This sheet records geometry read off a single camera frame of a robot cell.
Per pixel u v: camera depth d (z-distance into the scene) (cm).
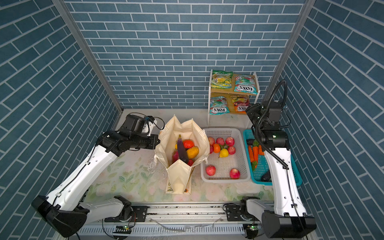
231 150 93
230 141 96
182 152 86
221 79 89
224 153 91
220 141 96
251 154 93
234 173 83
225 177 86
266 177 84
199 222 72
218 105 98
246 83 85
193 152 84
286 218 36
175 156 86
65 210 39
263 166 91
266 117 48
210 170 83
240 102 99
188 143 89
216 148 91
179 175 74
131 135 53
